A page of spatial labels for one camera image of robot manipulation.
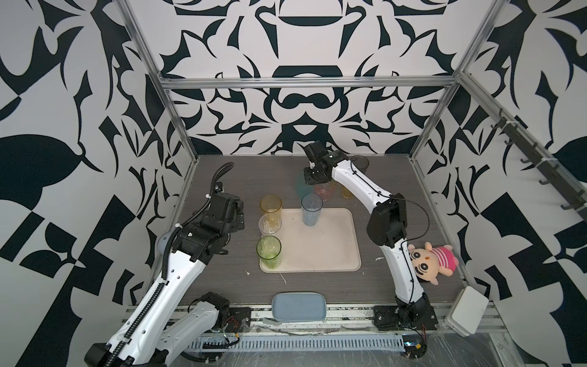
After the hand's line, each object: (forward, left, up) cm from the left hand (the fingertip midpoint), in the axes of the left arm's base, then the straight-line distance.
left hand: (218, 209), depth 73 cm
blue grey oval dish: (-25, -24, -21) cm, 40 cm away
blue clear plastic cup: (+6, -31, -9) cm, 33 cm away
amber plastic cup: (+9, -16, -12) cm, 22 cm away
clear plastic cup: (+3, -15, -17) cm, 23 cm away
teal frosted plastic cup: (+24, -29, -22) cm, 44 cm away
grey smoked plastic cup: (+29, -54, -10) cm, 62 cm away
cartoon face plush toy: (-14, -70, -16) cm, 73 cm away
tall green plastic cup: (-5, -14, -21) cm, 26 cm away
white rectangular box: (-28, -78, -21) cm, 85 cm away
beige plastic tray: (-3, -39, -26) cm, 47 cm away
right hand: (+22, -32, -11) cm, 40 cm away
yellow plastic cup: (0, -39, +7) cm, 40 cm away
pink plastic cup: (+21, -39, -20) cm, 48 cm away
